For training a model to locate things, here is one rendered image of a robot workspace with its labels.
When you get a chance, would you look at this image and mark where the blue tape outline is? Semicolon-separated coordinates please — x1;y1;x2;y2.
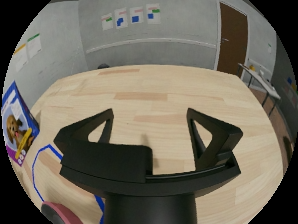
32;144;105;224

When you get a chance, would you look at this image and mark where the grey steel bowl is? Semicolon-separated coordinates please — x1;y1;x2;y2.
41;204;65;224

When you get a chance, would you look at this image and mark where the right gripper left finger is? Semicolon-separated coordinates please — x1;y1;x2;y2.
57;108;114;143

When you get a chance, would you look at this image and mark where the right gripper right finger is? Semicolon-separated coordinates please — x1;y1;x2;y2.
186;108;243;171

